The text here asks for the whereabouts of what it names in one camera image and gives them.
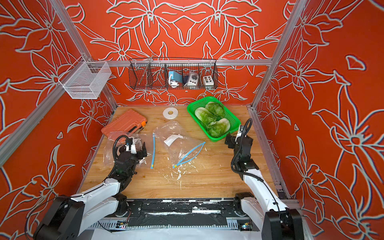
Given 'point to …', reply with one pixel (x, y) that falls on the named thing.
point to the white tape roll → (170, 116)
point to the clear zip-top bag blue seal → (149, 139)
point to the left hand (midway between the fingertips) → (136, 142)
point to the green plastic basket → (219, 110)
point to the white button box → (208, 80)
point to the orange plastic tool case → (130, 122)
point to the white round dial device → (192, 79)
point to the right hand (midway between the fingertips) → (234, 132)
